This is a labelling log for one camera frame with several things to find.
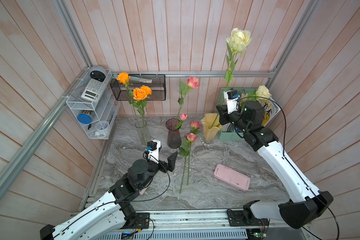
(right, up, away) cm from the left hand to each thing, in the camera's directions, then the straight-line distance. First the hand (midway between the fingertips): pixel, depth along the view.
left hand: (168, 151), depth 68 cm
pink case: (+36, -18, +18) cm, 44 cm away
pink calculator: (-16, -25, +13) cm, 32 cm away
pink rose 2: (+10, -4, +32) cm, 34 cm away
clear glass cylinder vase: (-18, +11, +24) cm, 32 cm away
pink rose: (+17, +13, +41) cm, 46 cm away
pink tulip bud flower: (+7, +17, +10) cm, 21 cm away
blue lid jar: (-45, +16, +8) cm, 48 cm away
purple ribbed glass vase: (+2, +3, +35) cm, 35 cm away
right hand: (+23, +22, +2) cm, 32 cm away
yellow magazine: (+64, +23, +26) cm, 73 cm away
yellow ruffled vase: (+23, +12, +15) cm, 30 cm away
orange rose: (-12, +31, +15) cm, 37 cm away
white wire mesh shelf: (-37, +22, +15) cm, 46 cm away
